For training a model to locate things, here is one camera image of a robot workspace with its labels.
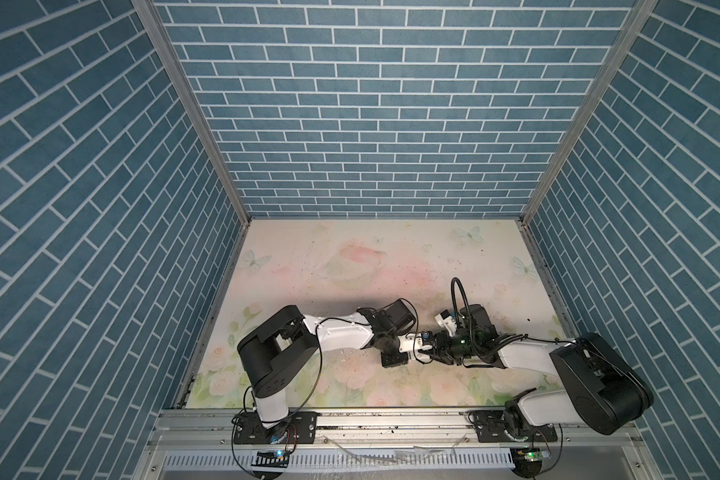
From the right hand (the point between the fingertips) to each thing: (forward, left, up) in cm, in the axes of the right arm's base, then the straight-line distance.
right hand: (419, 349), depth 85 cm
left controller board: (-29, +36, -6) cm, 47 cm away
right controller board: (-23, -26, -6) cm, 35 cm away
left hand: (-1, +4, -2) cm, 5 cm away
